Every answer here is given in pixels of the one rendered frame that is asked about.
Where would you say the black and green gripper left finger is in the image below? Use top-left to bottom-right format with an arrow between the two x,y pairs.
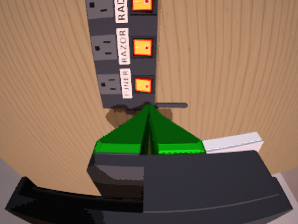
92,104 -> 149,155

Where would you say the dark grey power strip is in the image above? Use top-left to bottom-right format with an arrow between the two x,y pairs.
85,0 -> 188,115

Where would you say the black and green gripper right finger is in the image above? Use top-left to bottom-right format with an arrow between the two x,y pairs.
149,104 -> 206,155

